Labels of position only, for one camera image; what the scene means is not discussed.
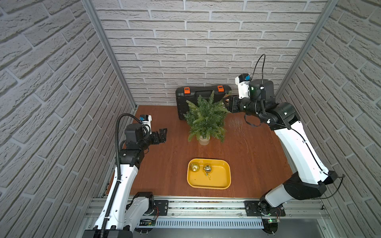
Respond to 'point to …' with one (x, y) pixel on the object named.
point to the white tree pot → (204, 142)
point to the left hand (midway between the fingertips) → (160, 127)
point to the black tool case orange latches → (191, 93)
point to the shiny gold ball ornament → (207, 169)
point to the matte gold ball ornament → (194, 167)
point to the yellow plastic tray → (209, 173)
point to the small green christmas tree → (207, 117)
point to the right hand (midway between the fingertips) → (230, 98)
